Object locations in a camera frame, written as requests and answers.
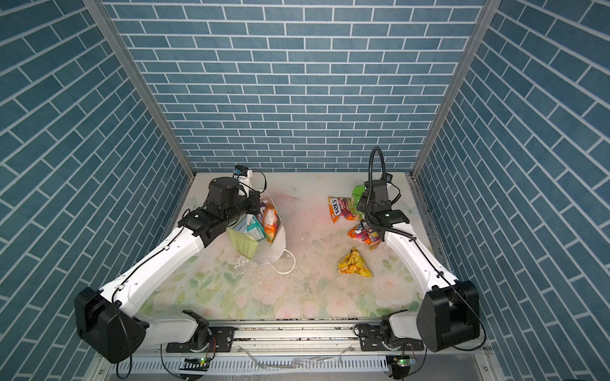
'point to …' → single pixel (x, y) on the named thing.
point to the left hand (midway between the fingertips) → (261, 192)
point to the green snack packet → (357, 192)
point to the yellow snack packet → (354, 263)
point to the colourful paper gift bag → (274, 255)
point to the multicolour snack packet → (365, 234)
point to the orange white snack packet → (270, 221)
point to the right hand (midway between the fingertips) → (368, 194)
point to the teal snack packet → (252, 228)
